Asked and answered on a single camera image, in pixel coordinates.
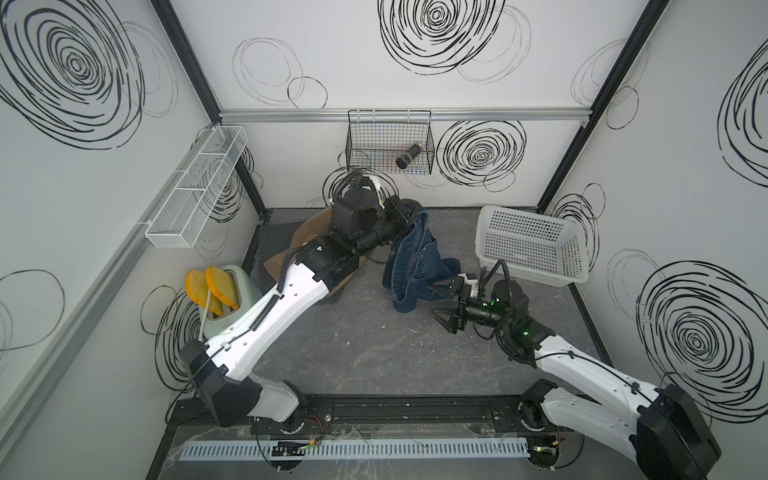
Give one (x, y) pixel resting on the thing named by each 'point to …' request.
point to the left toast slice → (197, 286)
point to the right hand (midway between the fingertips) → (429, 300)
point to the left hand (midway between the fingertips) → (425, 204)
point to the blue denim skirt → (416, 262)
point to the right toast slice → (222, 283)
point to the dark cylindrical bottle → (403, 160)
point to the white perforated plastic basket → (537, 247)
